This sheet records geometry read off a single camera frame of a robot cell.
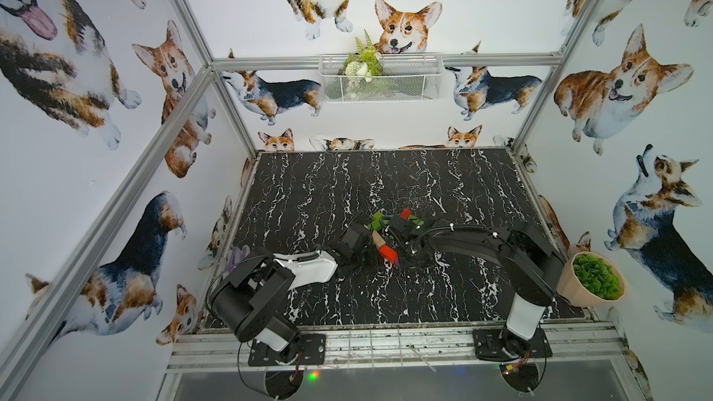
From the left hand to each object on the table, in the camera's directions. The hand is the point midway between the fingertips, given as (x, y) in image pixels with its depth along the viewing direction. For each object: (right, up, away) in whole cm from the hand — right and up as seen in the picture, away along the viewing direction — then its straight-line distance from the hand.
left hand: (385, 254), depth 89 cm
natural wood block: (-2, +4, +3) cm, 6 cm away
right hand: (+6, -3, -2) cm, 7 cm away
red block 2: (+1, +1, -2) cm, 2 cm away
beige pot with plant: (+54, -3, -15) cm, 56 cm away
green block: (+7, +14, -23) cm, 28 cm away
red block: (+8, +12, +9) cm, 17 cm away
